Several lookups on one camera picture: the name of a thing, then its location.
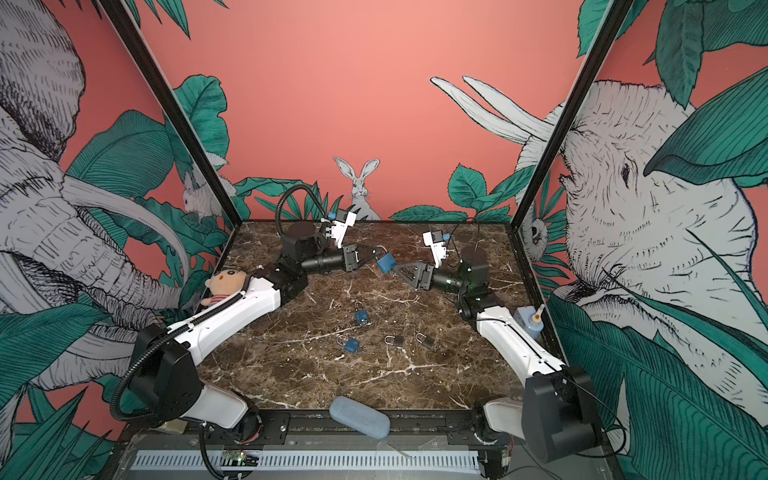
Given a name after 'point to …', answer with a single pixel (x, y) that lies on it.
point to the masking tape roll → (176, 426)
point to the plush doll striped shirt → (223, 284)
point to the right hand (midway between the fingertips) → (396, 270)
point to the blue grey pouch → (360, 416)
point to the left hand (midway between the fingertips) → (381, 249)
